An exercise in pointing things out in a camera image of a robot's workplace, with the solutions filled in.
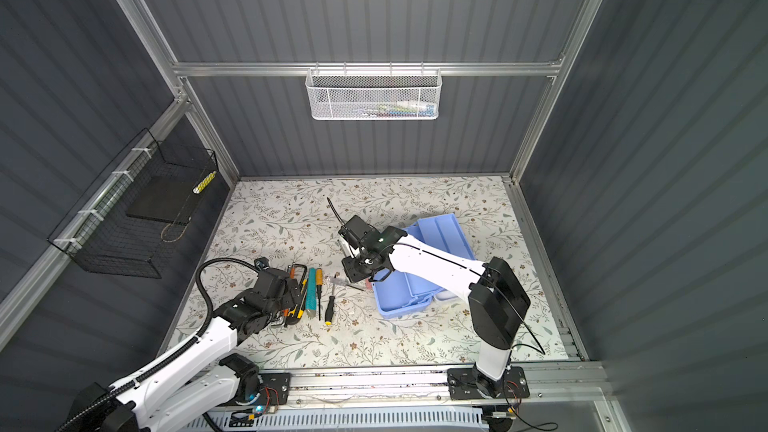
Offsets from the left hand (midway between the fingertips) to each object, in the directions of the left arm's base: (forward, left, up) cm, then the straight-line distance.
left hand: (282, 290), depth 85 cm
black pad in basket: (+15, +25, +25) cm, 38 cm away
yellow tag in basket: (+21, +19, +23) cm, 37 cm away
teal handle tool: (+1, -7, -4) cm, 8 cm away
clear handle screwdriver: (+4, -17, -4) cm, 18 cm away
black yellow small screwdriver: (-4, -13, -5) cm, 15 cm away
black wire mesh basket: (+9, +32, +23) cm, 40 cm away
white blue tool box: (-1, -33, -4) cm, 33 cm away
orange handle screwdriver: (+1, -10, -4) cm, 11 cm away
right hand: (+1, -21, +6) cm, 22 cm away
